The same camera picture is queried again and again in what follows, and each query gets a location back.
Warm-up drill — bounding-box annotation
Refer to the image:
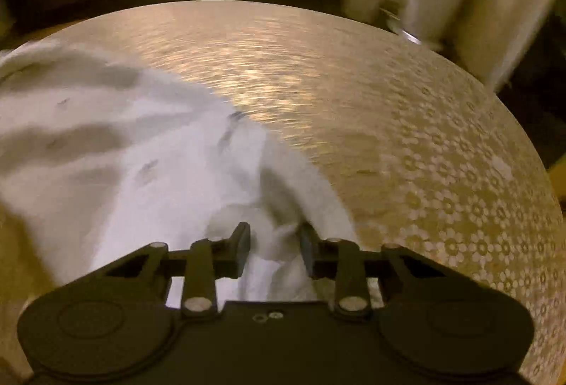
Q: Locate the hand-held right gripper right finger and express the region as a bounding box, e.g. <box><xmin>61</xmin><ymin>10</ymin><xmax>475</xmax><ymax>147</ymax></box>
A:
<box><xmin>300</xmin><ymin>222</ymin><xmax>448</xmax><ymax>320</ymax></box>

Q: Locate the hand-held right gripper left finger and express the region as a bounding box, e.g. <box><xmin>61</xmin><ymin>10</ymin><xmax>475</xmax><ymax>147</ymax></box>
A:
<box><xmin>104</xmin><ymin>222</ymin><xmax>252</xmax><ymax>318</ymax></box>

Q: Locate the white bear print garment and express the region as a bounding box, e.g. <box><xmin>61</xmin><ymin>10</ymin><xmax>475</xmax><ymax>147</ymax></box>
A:
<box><xmin>0</xmin><ymin>38</ymin><xmax>361</xmax><ymax>310</ymax></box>

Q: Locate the gold lace tablecloth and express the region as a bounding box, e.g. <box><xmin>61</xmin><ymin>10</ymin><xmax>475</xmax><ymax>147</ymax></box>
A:
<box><xmin>0</xmin><ymin>0</ymin><xmax>566</xmax><ymax>385</ymax></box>

